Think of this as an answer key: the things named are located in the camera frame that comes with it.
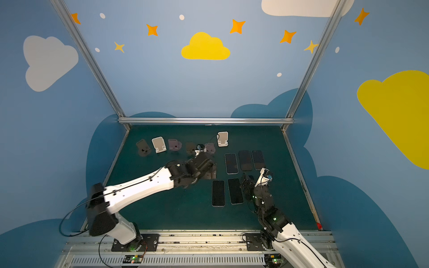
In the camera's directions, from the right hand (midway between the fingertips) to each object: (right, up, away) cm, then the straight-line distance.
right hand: (252, 174), depth 80 cm
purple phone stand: (-45, +14, +26) cm, 54 cm away
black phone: (-17, -13, +10) cm, 23 cm away
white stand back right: (-13, +18, +29) cm, 36 cm away
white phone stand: (-54, +14, +25) cm, 61 cm away
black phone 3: (-20, +2, -11) cm, 23 cm away
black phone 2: (-7, -12, +12) cm, 18 cm away
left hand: (-20, +3, -2) cm, 21 cm away
